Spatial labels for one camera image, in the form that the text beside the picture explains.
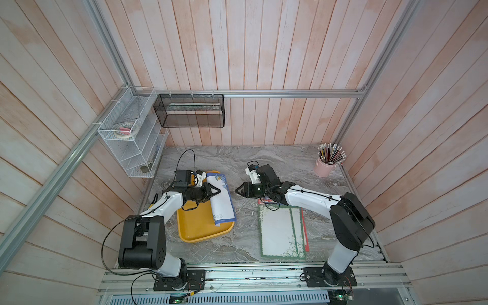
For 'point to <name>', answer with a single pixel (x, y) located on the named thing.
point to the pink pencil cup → (322, 169)
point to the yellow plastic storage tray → (196, 221)
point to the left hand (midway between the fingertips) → (218, 194)
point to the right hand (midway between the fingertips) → (237, 191)
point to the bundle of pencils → (330, 153)
